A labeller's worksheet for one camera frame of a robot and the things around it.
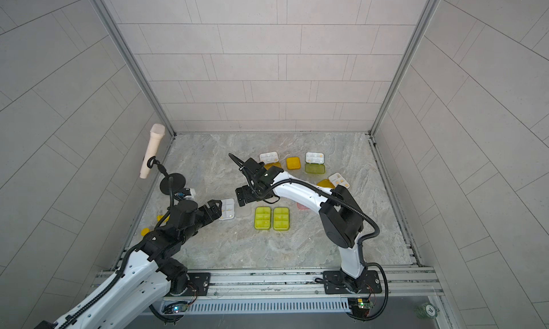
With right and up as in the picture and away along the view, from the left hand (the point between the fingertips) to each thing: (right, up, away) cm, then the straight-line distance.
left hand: (220, 205), depth 80 cm
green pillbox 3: (+39, +14, +24) cm, 48 cm away
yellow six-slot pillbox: (+18, +16, +25) cm, 34 cm away
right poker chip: (+66, -26, -18) cm, 74 cm away
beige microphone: (-22, +27, -3) cm, 35 cm away
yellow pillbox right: (+47, +7, +16) cm, 50 cm away
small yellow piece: (-28, -10, 0) cm, 30 cm away
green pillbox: (+16, -7, +6) cm, 18 cm away
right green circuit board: (+49, -29, -12) cm, 58 cm away
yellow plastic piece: (-10, +2, -22) cm, 24 cm away
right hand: (+10, +2, +4) cm, 11 cm away
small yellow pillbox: (+29, +14, +23) cm, 39 cm away
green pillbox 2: (+23, -7, +6) cm, 25 cm away
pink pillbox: (+32, -3, +9) cm, 34 cm away
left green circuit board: (-8, -28, -15) cm, 33 cm away
